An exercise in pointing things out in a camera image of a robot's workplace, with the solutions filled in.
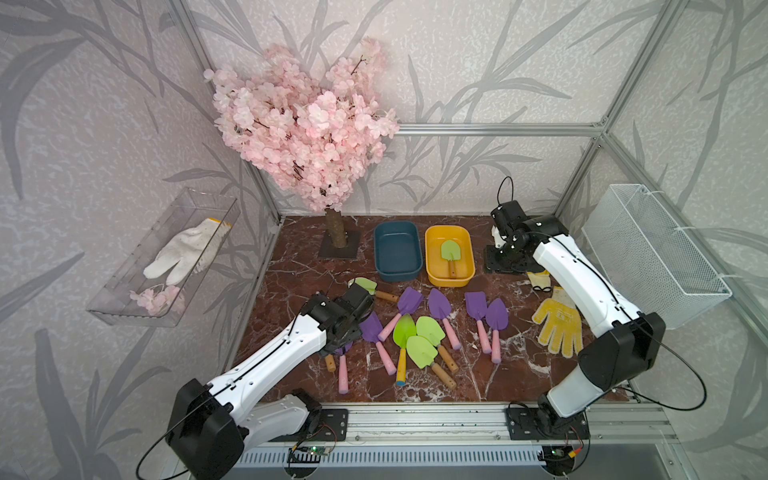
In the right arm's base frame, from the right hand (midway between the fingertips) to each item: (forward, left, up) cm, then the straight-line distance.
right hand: (489, 265), depth 82 cm
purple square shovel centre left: (-11, +34, -19) cm, 40 cm away
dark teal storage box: (+19, +26, -18) cm, 37 cm away
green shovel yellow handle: (-11, +24, -18) cm, 32 cm away
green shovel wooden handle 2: (+5, +35, -18) cm, 40 cm away
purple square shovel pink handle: (-1, +22, -19) cm, 30 cm away
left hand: (-16, +39, -10) cm, 44 cm away
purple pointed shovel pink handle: (-2, +12, -19) cm, 23 cm away
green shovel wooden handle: (+19, +6, -18) cm, 27 cm away
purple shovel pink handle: (-22, +41, -17) cm, 50 cm away
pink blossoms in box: (-19, +73, +15) cm, 77 cm away
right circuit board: (-41, -14, -25) cm, 50 cm away
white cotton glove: (-5, +73, +14) cm, 75 cm away
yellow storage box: (+12, +12, -19) cm, 25 cm away
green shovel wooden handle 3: (-10, +17, -18) cm, 26 cm away
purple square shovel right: (-3, +1, -18) cm, 18 cm away
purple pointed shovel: (-7, -5, -19) cm, 20 cm away
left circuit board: (-41, +48, -21) cm, 66 cm away
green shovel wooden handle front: (-18, +18, -19) cm, 32 cm away
